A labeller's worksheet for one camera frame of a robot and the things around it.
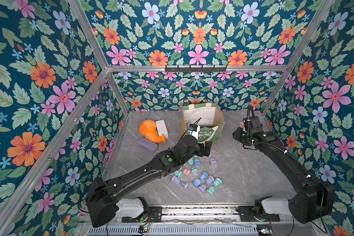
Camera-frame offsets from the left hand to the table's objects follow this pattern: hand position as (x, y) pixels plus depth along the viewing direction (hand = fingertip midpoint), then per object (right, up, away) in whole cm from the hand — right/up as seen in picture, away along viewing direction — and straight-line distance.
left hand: (206, 141), depth 72 cm
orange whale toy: (-37, +5, +27) cm, 46 cm away
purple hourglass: (+6, -15, +18) cm, 24 cm away
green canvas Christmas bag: (+7, +13, +32) cm, 35 cm away
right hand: (+20, +3, +11) cm, 23 cm away
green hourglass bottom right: (+7, -24, +10) cm, 28 cm away
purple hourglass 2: (-16, -23, +10) cm, 30 cm away
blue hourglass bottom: (-4, -25, +10) cm, 27 cm away
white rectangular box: (-29, +5, +33) cm, 44 cm away
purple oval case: (-37, -5, +27) cm, 46 cm away
